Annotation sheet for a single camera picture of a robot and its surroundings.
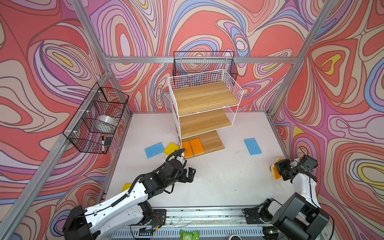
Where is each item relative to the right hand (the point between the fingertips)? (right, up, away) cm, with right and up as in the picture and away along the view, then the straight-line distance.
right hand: (275, 165), depth 84 cm
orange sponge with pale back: (-50, +5, +11) cm, 52 cm away
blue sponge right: (-7, +9, +14) cm, 18 cm away
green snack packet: (-51, -28, -16) cm, 60 cm away
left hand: (-49, 0, -8) cm, 49 cm away
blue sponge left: (-73, +7, +14) cm, 75 cm away
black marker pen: (-92, +13, -12) cm, 93 cm away
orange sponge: (-2, -3, -1) cm, 3 cm away
